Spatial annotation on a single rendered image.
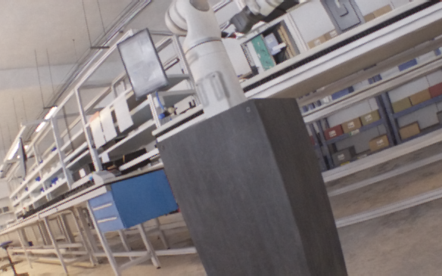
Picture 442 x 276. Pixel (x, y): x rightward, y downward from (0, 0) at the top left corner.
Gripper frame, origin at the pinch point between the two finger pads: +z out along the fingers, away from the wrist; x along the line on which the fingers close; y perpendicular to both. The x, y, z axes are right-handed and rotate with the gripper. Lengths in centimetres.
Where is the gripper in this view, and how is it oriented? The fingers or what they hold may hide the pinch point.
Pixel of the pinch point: (222, 36)
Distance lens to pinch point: 119.2
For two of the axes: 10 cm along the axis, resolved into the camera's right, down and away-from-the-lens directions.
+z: -6.0, 4.4, 6.6
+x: -4.4, -8.8, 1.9
